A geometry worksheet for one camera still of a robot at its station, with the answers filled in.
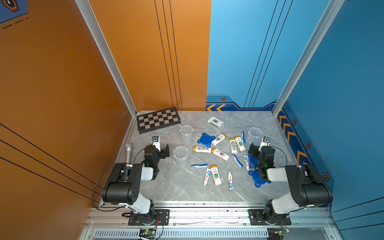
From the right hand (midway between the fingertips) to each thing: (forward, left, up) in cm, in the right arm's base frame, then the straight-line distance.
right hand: (260, 144), depth 94 cm
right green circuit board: (-45, 0, -7) cm, 45 cm away
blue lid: (-9, +5, -5) cm, 12 cm away
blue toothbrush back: (+10, +8, -5) cm, 14 cm away
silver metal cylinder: (-4, +84, -3) cm, 84 cm away
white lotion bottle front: (-20, +29, -4) cm, 36 cm away
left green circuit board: (-45, +64, -8) cm, 78 cm away
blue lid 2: (-20, +5, -5) cm, 21 cm away
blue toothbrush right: (-11, +13, -6) cm, 18 cm away
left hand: (+1, +63, +1) cm, 63 cm away
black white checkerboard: (+23, +70, -2) cm, 74 cm away
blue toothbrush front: (-12, +38, -6) cm, 40 cm away
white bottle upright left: (+2, +16, -5) cm, 17 cm away
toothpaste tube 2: (-21, +21, -6) cm, 30 cm away
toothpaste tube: (-17, +34, -5) cm, 38 cm away
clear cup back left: (+7, +47, +4) cm, 48 cm away
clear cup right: (+1, +5, +8) cm, 10 cm away
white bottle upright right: (+3, +11, -4) cm, 12 cm away
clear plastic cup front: (-11, +49, +7) cm, 50 cm away
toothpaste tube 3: (-9, +9, -5) cm, 14 cm away
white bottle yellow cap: (+8, +24, -4) cm, 25 cm away
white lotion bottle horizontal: (-1, +38, -4) cm, 38 cm away
